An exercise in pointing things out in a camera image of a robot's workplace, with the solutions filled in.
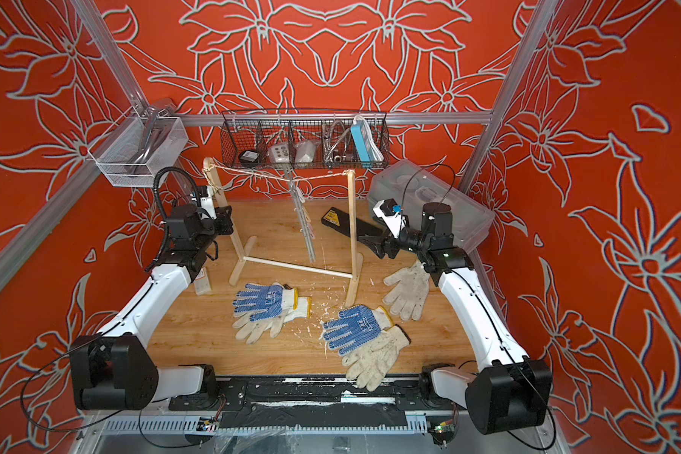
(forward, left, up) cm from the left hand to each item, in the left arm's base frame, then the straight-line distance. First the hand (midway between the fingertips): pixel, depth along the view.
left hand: (225, 205), depth 82 cm
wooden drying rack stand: (-8, -40, -13) cm, 43 cm away
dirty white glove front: (-34, -45, -27) cm, 62 cm away
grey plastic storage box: (+26, -61, -11) cm, 67 cm away
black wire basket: (+33, -12, +3) cm, 35 cm away
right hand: (-8, -41, +3) cm, 42 cm away
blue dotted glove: (-16, -13, -26) cm, 33 cm away
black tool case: (+18, -33, -24) cm, 45 cm away
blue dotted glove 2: (-24, -40, -27) cm, 54 cm away
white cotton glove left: (-27, -9, -26) cm, 39 cm away
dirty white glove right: (-13, -58, -26) cm, 65 cm away
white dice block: (+24, -12, +3) cm, 27 cm away
